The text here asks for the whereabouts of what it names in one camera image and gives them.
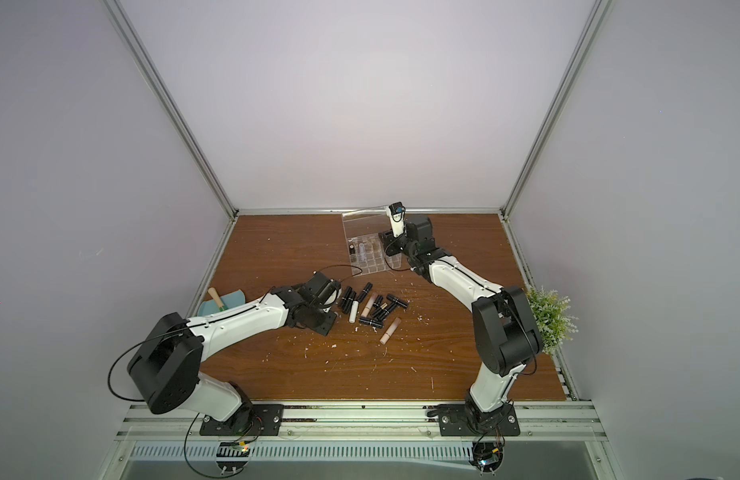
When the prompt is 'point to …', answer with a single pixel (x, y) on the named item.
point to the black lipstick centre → (377, 302)
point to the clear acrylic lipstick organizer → (366, 251)
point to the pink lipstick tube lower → (394, 326)
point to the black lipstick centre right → (384, 310)
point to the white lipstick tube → (353, 311)
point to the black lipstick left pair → (347, 299)
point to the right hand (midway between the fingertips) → (388, 223)
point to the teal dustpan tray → (229, 301)
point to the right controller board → (486, 456)
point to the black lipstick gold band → (351, 249)
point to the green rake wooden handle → (214, 294)
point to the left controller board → (232, 456)
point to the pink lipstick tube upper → (369, 304)
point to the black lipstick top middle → (365, 291)
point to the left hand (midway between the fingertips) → (334, 322)
